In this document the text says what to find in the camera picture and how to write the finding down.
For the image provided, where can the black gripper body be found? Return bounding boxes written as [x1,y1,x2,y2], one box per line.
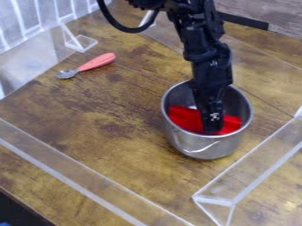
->
[183,43,233,92]

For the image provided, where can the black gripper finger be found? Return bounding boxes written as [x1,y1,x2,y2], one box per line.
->
[191,86,225,134]

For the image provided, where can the red block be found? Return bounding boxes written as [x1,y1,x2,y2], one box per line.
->
[169,105,243,135]

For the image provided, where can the silver metal pot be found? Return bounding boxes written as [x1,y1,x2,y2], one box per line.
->
[161,81,254,160]

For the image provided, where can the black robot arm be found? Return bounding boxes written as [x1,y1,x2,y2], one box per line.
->
[127,0,233,134]

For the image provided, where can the clear acrylic barrier right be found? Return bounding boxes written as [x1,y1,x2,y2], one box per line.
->
[193,106,302,226]

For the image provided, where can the clear acrylic barrier left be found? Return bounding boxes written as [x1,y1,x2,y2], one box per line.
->
[0,24,98,100]

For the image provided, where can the clear acrylic barrier front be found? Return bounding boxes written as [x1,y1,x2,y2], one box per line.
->
[0,118,194,226]

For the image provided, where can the black cable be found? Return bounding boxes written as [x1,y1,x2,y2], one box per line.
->
[97,0,162,34]

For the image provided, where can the spoon with pink handle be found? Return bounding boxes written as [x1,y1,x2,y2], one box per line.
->
[56,53,117,79]

